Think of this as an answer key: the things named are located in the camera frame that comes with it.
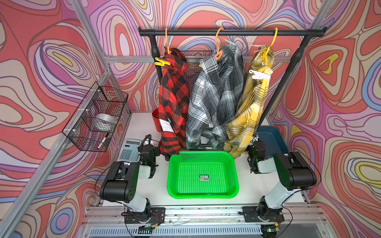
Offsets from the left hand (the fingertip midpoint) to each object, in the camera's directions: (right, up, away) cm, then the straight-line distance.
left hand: (152, 143), depth 94 cm
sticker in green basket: (+32, -19, -8) cm, 38 cm away
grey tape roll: (-17, +16, -20) cm, 31 cm away
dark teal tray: (+82, 0, +6) cm, 82 cm away
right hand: (+62, +2, +2) cm, 62 cm away
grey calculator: (-16, -6, +2) cm, 17 cm away
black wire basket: (-25, +12, -20) cm, 34 cm away
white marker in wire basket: (-19, +1, -24) cm, 31 cm away
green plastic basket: (+20, -16, -5) cm, 27 cm away
